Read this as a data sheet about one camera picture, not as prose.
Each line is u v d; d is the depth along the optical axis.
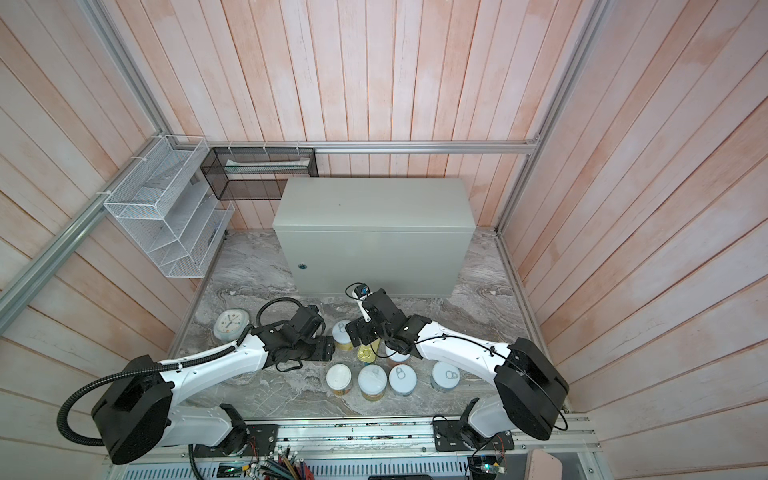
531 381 0.42
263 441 0.73
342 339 0.86
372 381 0.76
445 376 0.78
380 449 0.73
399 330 0.62
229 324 0.91
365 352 0.84
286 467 0.60
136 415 0.41
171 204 0.75
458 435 0.65
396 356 0.62
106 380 0.40
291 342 0.65
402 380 0.78
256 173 1.04
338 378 0.77
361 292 0.73
